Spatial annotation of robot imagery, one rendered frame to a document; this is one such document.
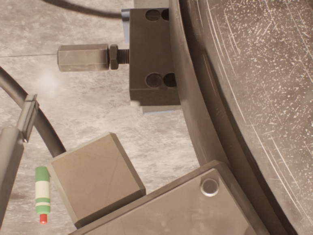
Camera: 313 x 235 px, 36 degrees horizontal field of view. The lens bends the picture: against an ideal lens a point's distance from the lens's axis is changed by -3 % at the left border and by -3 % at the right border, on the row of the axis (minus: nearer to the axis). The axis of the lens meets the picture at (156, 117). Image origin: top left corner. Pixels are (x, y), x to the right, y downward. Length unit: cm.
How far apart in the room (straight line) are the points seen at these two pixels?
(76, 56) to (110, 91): 122
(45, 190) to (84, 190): 192
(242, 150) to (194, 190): 4
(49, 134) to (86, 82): 61
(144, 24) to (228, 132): 16
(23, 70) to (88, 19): 31
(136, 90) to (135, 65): 2
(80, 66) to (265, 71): 19
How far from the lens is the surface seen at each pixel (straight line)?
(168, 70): 37
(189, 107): 30
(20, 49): 140
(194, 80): 28
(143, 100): 38
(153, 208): 23
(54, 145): 96
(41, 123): 97
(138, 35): 39
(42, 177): 218
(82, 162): 25
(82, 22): 130
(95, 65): 39
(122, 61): 39
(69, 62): 39
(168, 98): 38
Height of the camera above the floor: 78
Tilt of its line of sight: 26 degrees down
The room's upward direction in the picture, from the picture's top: 174 degrees clockwise
